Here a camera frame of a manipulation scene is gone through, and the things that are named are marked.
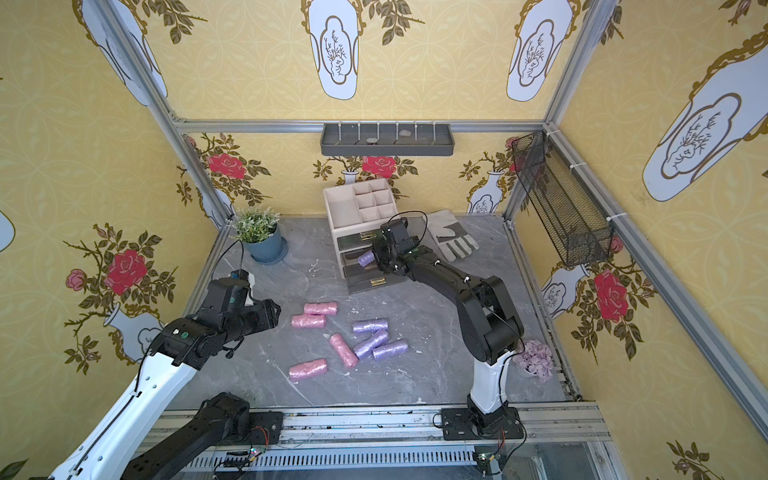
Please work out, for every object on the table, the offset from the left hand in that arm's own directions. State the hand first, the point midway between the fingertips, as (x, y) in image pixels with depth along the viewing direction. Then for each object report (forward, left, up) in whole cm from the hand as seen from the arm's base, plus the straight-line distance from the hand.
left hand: (276, 310), depth 76 cm
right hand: (+21, -22, -3) cm, 30 cm away
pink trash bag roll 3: (-6, -17, -14) cm, 23 cm away
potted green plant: (+29, +12, -2) cm, 32 cm away
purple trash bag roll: (+1, -23, -14) cm, 27 cm away
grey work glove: (+37, -54, -17) cm, 68 cm away
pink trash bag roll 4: (-11, -7, -14) cm, 19 cm away
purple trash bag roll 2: (-4, -23, -15) cm, 28 cm away
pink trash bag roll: (+8, -8, -15) cm, 19 cm away
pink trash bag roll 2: (+4, -5, -15) cm, 16 cm away
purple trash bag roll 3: (-6, -29, -14) cm, 33 cm away
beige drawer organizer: (+29, -20, +6) cm, 35 cm away
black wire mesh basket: (+18, -83, +8) cm, 85 cm away
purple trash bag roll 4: (+20, -22, -6) cm, 31 cm away
